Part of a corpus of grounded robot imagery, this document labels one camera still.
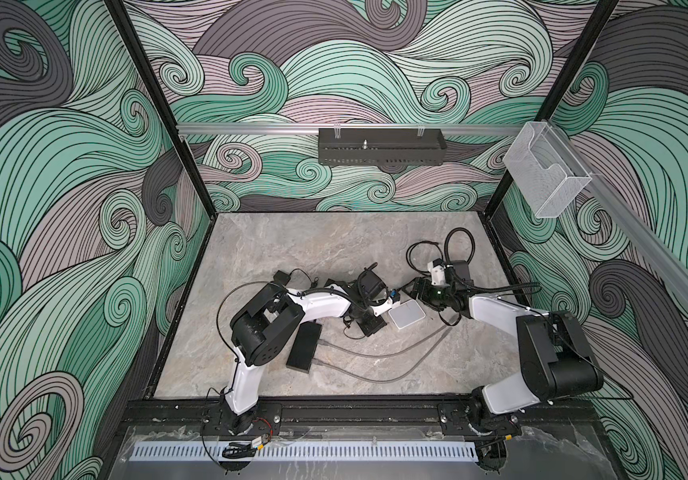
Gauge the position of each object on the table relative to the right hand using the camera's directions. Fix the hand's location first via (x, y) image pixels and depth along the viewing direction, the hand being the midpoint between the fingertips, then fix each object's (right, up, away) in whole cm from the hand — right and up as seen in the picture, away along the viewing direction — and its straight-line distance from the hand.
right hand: (411, 291), depth 93 cm
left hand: (-11, -10, -3) cm, 15 cm away
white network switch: (-2, -7, -2) cm, 7 cm away
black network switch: (-33, -14, -7) cm, 37 cm away
